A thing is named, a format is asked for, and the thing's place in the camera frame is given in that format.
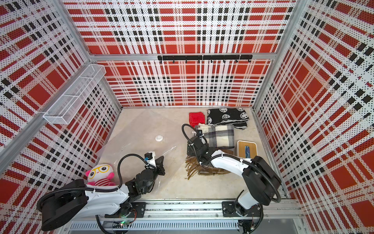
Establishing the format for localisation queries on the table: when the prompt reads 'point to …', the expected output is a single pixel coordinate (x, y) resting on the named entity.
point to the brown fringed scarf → (194, 165)
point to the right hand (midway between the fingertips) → (197, 146)
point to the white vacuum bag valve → (158, 138)
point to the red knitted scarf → (196, 118)
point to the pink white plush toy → (101, 175)
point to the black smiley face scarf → (237, 117)
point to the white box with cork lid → (247, 149)
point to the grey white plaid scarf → (219, 136)
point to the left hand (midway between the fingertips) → (166, 156)
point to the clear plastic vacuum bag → (135, 131)
